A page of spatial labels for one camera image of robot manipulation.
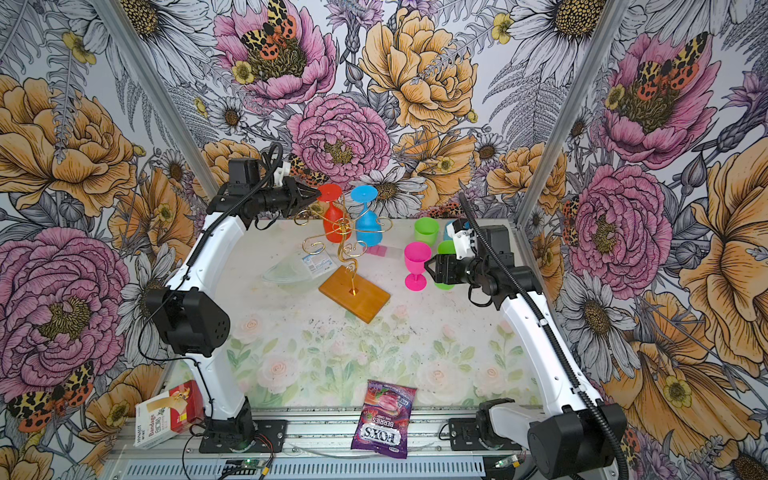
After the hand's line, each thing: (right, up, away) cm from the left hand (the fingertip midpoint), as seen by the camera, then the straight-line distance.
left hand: (320, 200), depth 81 cm
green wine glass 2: (+31, -7, +22) cm, 39 cm away
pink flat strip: (+14, -14, +30) cm, 36 cm away
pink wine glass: (+27, -15, +12) cm, 33 cm away
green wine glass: (+36, -13, +13) cm, 40 cm away
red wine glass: (+5, -8, -4) cm, 10 cm away
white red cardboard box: (-36, -54, -7) cm, 65 cm away
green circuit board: (-15, -63, -11) cm, 66 cm away
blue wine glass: (+12, -8, +4) cm, 16 cm away
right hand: (+30, -19, -6) cm, 36 cm away
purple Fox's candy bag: (+17, -55, -7) cm, 58 cm away
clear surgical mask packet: (-13, -21, +26) cm, 36 cm away
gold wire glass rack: (+3, -26, +20) cm, 33 cm away
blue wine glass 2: (+32, -10, -12) cm, 36 cm away
